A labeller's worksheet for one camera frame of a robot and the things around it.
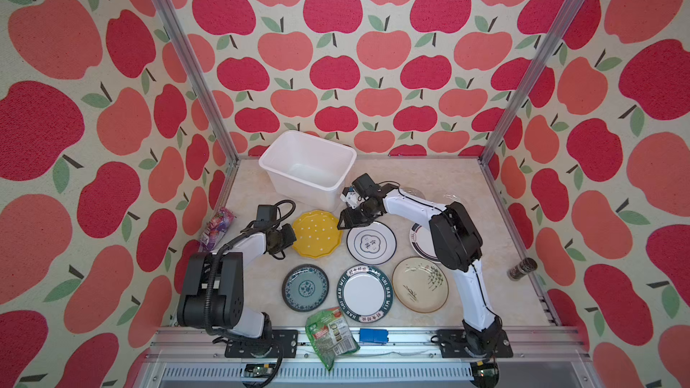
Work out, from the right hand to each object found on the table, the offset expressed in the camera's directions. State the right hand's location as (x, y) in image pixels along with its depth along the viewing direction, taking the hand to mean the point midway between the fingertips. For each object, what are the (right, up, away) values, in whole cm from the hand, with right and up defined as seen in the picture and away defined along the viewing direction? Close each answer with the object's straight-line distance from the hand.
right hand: (344, 229), depth 95 cm
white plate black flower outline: (+10, -5, -2) cm, 11 cm away
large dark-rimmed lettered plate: (+6, -18, -13) cm, 23 cm away
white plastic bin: (-16, +23, +19) cm, 34 cm away
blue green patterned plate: (-13, -17, -11) cm, 23 cm away
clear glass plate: (+28, +13, +12) cm, 34 cm away
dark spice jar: (+55, -8, -16) cm, 58 cm away
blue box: (+9, -27, -19) cm, 34 cm away
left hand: (-18, -3, -2) cm, 18 cm away
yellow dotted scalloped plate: (-10, -2, 0) cm, 10 cm away
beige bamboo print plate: (+24, -16, -11) cm, 31 cm away
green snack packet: (-4, -26, -20) cm, 33 cm away
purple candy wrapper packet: (-45, +1, -2) cm, 46 cm away
